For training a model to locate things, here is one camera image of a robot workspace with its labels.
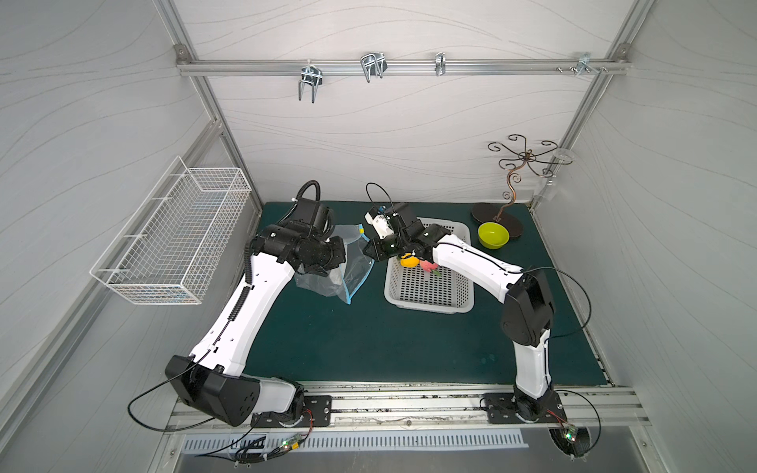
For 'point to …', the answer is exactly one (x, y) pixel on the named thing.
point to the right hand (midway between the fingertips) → (364, 248)
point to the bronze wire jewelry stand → (491, 213)
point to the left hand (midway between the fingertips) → (343, 258)
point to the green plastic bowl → (492, 235)
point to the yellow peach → (409, 262)
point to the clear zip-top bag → (344, 282)
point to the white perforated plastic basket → (415, 290)
